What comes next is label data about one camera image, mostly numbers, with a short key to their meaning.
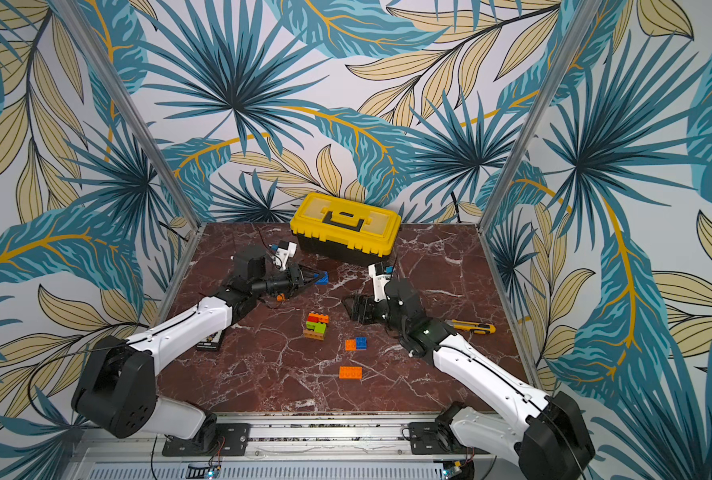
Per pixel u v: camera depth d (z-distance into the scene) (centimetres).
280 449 72
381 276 69
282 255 77
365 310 66
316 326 90
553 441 39
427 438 74
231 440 74
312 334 90
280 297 72
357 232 95
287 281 72
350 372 84
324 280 78
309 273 80
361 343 87
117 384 42
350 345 88
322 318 93
